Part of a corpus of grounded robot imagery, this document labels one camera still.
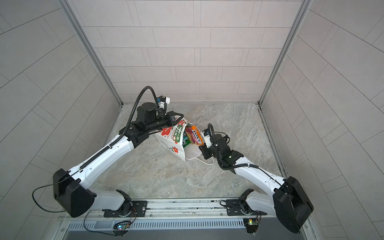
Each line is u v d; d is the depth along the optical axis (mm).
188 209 723
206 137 711
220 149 607
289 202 388
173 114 628
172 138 770
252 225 680
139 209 710
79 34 788
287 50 860
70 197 374
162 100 642
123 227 641
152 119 574
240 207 639
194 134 831
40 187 377
